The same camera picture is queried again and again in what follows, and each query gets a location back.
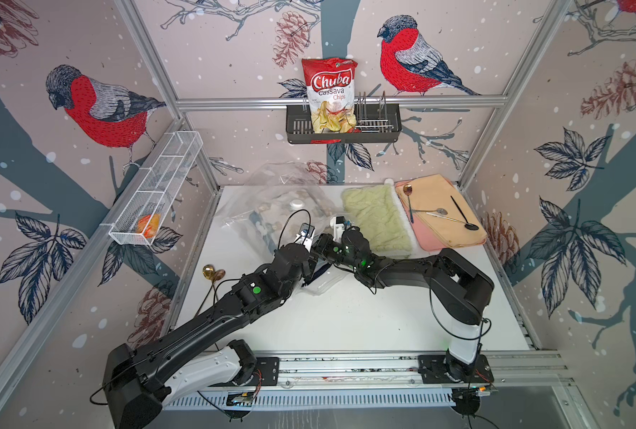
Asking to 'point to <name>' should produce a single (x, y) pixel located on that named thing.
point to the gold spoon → (213, 274)
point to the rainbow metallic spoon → (407, 189)
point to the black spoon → (467, 225)
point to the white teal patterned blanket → (285, 217)
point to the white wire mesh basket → (171, 160)
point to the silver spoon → (439, 210)
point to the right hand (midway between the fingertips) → (302, 241)
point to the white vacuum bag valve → (297, 203)
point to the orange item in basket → (148, 225)
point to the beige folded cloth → (438, 200)
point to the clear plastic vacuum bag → (273, 175)
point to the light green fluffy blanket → (377, 211)
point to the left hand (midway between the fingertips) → (313, 241)
